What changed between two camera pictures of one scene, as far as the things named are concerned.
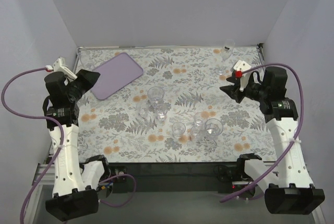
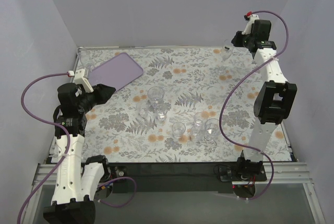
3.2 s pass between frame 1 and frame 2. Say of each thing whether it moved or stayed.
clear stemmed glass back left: stayed
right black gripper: moved
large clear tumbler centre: stayed
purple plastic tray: stayed
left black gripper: moved
